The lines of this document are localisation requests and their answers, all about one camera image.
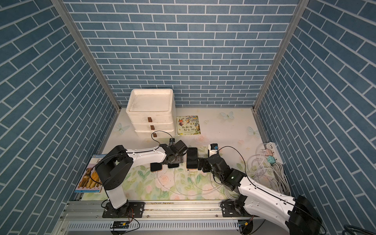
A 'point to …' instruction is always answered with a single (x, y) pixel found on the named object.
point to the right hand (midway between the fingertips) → (203, 158)
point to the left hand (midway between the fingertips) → (179, 160)
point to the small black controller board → (120, 224)
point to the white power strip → (274, 151)
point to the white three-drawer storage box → (151, 111)
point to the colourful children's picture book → (188, 125)
